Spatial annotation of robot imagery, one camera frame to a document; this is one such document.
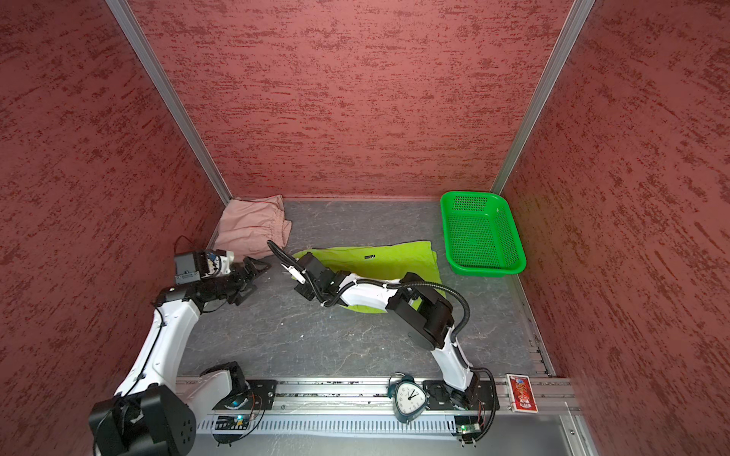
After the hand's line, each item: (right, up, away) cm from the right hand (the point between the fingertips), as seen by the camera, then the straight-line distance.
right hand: (302, 281), depth 89 cm
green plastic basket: (+66, +13, +20) cm, 70 cm away
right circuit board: (+48, -33, -18) cm, 61 cm away
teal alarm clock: (+33, -26, -18) cm, 46 cm away
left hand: (-8, +2, -9) cm, 13 cm away
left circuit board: (-13, -33, -18) cm, 40 cm away
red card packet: (+63, -27, -15) cm, 70 cm away
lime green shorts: (+28, +5, +13) cm, 31 cm away
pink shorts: (-27, +19, +20) cm, 38 cm away
